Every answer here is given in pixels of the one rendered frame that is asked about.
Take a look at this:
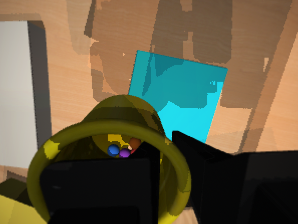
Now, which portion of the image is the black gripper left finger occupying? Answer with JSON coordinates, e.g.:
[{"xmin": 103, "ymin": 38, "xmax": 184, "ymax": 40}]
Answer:
[{"xmin": 39, "ymin": 141, "xmax": 160, "ymax": 224}]

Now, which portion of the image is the yellow rectangular block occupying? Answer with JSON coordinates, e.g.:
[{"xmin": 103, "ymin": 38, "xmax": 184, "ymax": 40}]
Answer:
[{"xmin": 0, "ymin": 177, "xmax": 47, "ymax": 224}]

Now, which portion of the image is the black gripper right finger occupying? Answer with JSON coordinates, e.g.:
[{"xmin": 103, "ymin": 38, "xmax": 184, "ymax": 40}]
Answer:
[{"xmin": 172, "ymin": 130, "xmax": 298, "ymax": 224}]

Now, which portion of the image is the purple marble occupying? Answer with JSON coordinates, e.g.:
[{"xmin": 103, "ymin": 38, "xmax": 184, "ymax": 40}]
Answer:
[{"xmin": 119, "ymin": 148, "xmax": 131, "ymax": 158}]

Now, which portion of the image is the yellow cup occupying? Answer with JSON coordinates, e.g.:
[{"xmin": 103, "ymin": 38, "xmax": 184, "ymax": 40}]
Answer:
[{"xmin": 26, "ymin": 95, "xmax": 191, "ymax": 224}]

